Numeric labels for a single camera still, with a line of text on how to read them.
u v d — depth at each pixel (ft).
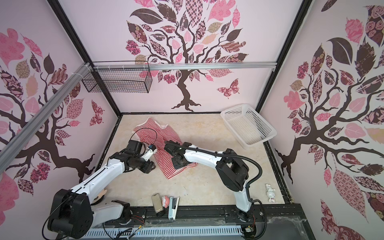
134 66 2.99
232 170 1.58
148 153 2.55
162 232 2.29
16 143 1.69
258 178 1.56
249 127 3.61
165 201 2.43
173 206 2.44
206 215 2.44
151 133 3.50
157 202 2.45
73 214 1.30
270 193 2.59
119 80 3.99
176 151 2.11
